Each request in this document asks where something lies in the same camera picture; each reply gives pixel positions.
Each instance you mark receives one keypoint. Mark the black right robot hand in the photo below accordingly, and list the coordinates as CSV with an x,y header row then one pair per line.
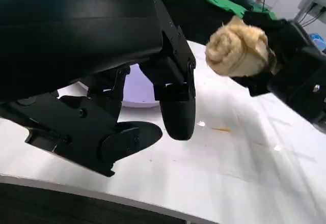
x,y
293,56

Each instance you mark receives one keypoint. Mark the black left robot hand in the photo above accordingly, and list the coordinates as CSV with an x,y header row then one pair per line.
x,y
76,30

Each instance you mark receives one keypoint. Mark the beige towel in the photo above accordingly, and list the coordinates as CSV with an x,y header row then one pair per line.
x,y
229,51

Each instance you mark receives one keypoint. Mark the blue object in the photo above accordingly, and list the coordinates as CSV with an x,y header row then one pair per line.
x,y
319,42

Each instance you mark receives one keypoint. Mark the grey machine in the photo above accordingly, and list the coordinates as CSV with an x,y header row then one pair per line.
x,y
312,0

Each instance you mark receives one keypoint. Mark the lilac plate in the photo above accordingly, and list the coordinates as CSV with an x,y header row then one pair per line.
x,y
137,89

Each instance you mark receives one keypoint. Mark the thin orange splinter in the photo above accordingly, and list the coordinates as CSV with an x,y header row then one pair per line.
x,y
221,129

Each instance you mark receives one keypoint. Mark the small white scrap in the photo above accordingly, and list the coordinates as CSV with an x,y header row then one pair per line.
x,y
201,123

